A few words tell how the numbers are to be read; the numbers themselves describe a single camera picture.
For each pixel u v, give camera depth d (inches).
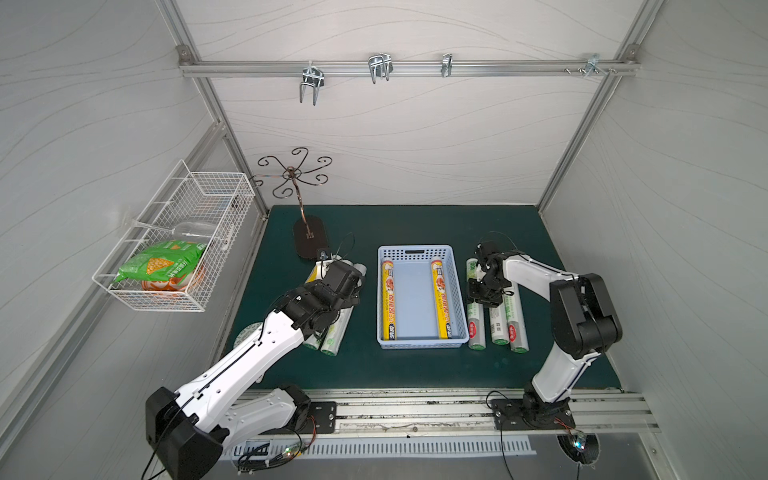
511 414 28.9
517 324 33.8
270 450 27.6
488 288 31.7
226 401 16.4
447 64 28.7
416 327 34.0
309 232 42.9
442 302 35.7
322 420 28.9
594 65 30.1
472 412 29.6
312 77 30.8
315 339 32.5
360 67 30.0
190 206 30.0
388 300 35.7
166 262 21.5
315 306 20.5
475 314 34.7
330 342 32.2
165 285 23.8
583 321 19.9
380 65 30.1
